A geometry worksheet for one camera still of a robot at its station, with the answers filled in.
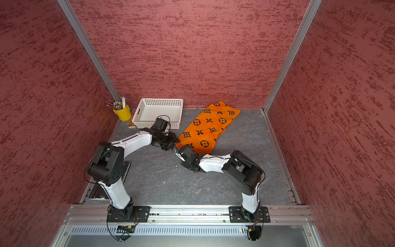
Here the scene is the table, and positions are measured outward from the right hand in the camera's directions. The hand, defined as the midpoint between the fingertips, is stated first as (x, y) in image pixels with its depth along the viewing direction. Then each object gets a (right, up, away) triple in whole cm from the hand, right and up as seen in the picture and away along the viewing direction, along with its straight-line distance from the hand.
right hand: (187, 158), depth 93 cm
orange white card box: (-42, +20, +15) cm, 49 cm away
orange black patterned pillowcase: (+9, +13, +10) cm, 19 cm away
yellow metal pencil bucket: (-49, +28, +17) cm, 59 cm away
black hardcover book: (-47, -15, -14) cm, 51 cm away
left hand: (-6, +8, 0) cm, 10 cm away
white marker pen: (-46, +39, +10) cm, 61 cm away
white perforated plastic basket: (-34, +33, +28) cm, 55 cm away
